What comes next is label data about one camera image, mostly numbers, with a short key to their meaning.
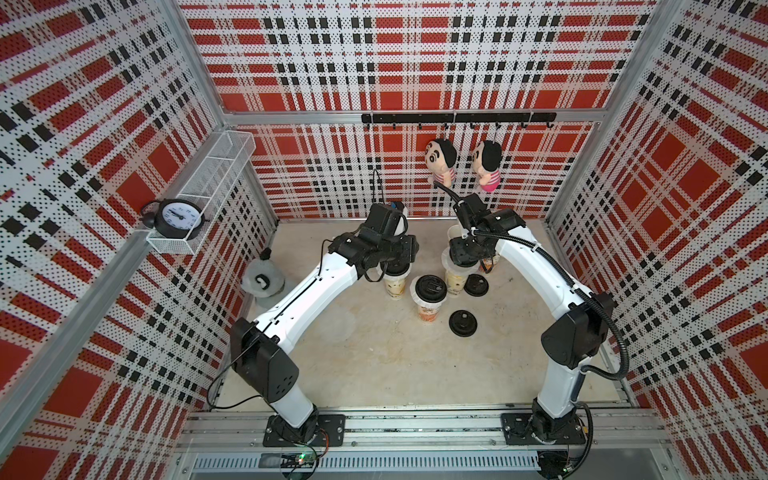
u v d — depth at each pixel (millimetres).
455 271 863
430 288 801
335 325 935
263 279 787
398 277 846
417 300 799
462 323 912
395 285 897
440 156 908
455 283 908
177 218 637
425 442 733
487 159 934
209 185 802
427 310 835
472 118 884
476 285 1020
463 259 749
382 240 575
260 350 415
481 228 586
